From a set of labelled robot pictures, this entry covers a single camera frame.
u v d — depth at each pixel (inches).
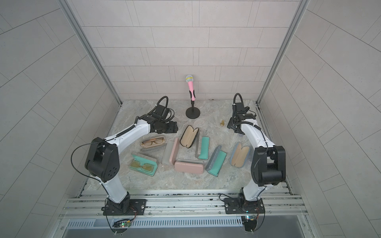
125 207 24.9
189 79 37.0
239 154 34.8
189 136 38.1
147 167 32.6
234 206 28.1
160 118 27.1
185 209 27.9
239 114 25.6
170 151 32.6
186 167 31.3
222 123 40.3
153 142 35.9
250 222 27.0
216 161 32.1
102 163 18.1
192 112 42.8
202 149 34.2
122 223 25.8
